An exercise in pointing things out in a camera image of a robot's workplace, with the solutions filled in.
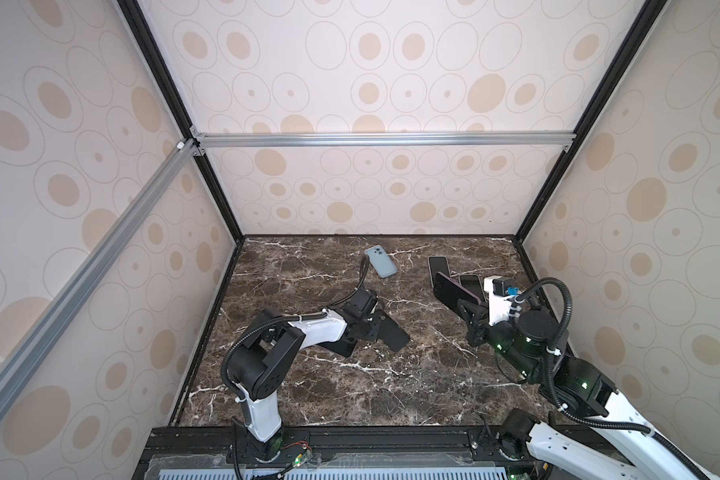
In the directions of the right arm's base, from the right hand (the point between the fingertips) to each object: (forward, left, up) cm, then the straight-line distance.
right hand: (463, 302), depth 66 cm
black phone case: (+9, +14, -32) cm, 36 cm away
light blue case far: (+38, +16, -30) cm, 51 cm away
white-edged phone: (+35, -5, -29) cm, 45 cm away
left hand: (+9, +16, -27) cm, 33 cm away
